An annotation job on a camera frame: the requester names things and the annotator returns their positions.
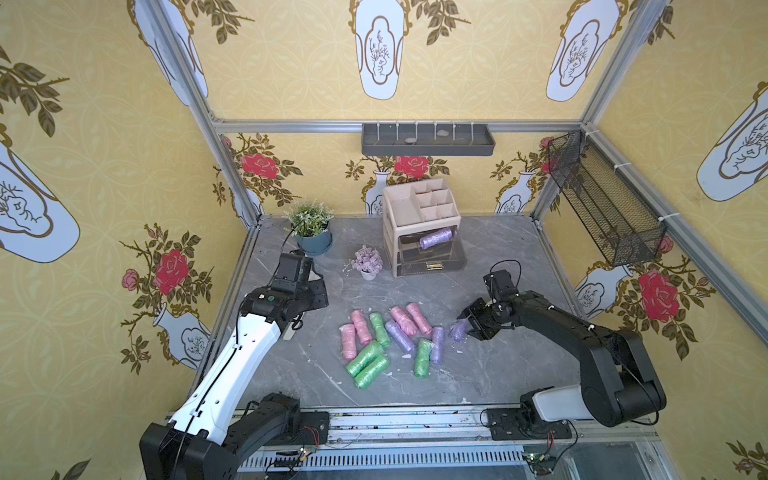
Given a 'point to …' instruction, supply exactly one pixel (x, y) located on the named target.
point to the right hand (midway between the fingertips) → (459, 322)
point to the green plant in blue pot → (310, 223)
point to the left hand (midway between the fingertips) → (321, 291)
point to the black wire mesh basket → (622, 222)
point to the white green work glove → (288, 332)
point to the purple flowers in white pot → (368, 261)
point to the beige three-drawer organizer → (420, 227)
